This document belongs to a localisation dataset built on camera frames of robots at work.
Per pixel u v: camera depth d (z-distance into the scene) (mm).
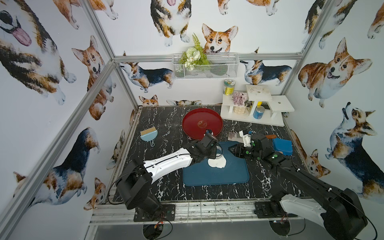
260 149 628
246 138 748
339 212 393
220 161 898
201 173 866
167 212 740
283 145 984
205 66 840
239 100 954
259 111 1066
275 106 1009
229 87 1035
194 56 783
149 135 1038
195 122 1163
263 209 736
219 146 836
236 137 800
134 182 428
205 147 629
